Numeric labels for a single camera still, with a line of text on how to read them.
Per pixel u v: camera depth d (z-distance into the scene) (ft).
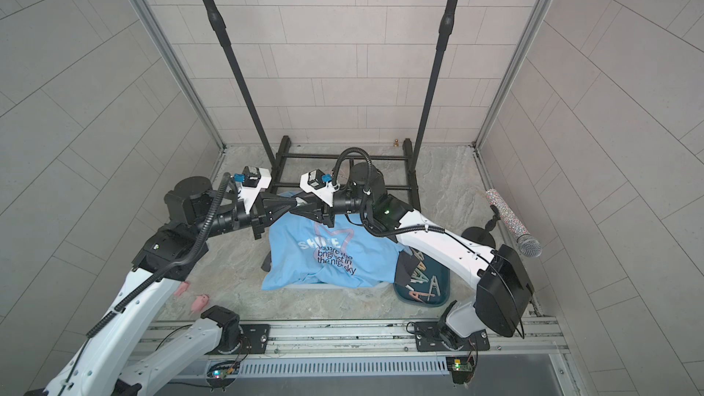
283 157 3.62
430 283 2.62
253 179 1.59
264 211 1.71
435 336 2.34
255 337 2.33
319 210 1.87
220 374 2.07
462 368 2.23
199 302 2.46
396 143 3.92
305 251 2.40
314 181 1.70
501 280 1.32
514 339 1.37
